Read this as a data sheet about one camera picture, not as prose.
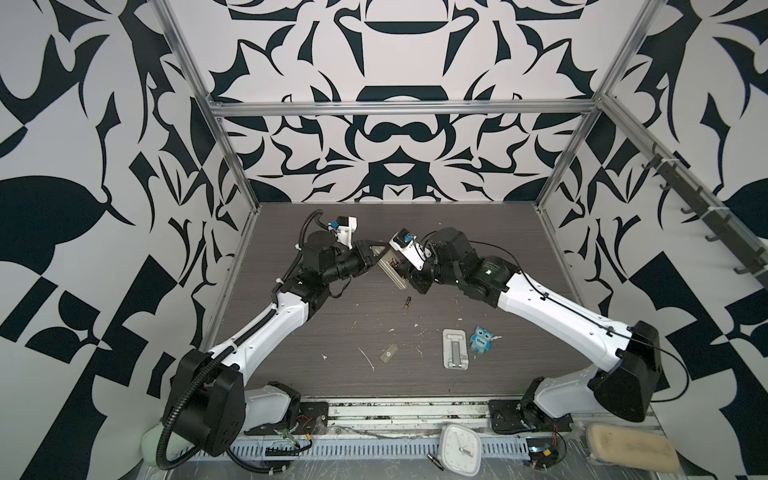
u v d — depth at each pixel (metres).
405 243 0.63
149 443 0.67
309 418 0.73
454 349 0.83
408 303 0.94
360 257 0.67
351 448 0.71
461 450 0.67
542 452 0.71
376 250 0.73
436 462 0.68
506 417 0.74
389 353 0.85
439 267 0.62
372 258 0.70
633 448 0.67
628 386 0.39
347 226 0.73
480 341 0.85
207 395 0.40
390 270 0.73
